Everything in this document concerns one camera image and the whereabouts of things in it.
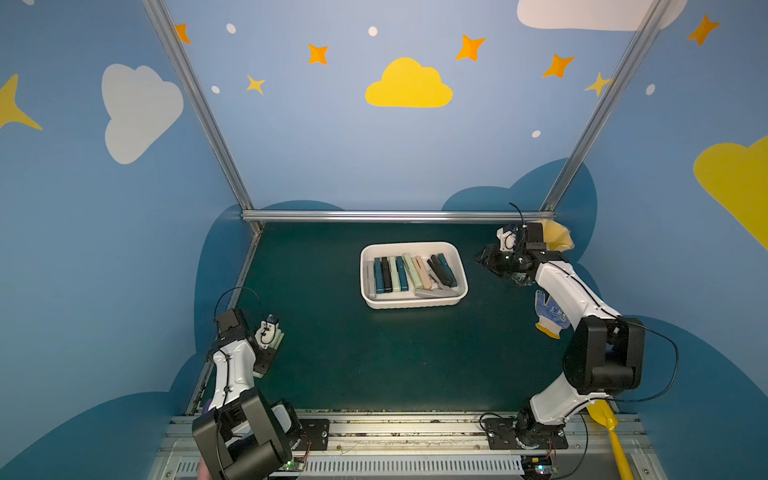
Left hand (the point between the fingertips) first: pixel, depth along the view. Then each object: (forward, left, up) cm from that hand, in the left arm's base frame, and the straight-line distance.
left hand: (260, 352), depth 85 cm
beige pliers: (+29, -49, -2) cm, 57 cm away
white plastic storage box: (+37, -60, +1) cm, 70 cm away
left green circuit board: (-26, -16, -3) cm, 30 cm away
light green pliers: (+5, -4, -1) cm, 6 cm away
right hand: (+27, -66, +14) cm, 72 cm away
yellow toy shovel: (-14, -94, -1) cm, 95 cm away
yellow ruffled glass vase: (+34, -90, +16) cm, 97 cm away
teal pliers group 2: (+25, -43, -1) cm, 49 cm away
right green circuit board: (-25, -74, -3) cm, 78 cm away
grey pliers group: (+24, -54, -3) cm, 59 cm away
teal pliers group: (+29, -33, -1) cm, 44 cm away
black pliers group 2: (+33, -54, -2) cm, 64 cm away
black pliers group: (+27, -36, 0) cm, 45 cm away
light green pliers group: (+31, -45, -1) cm, 54 cm away
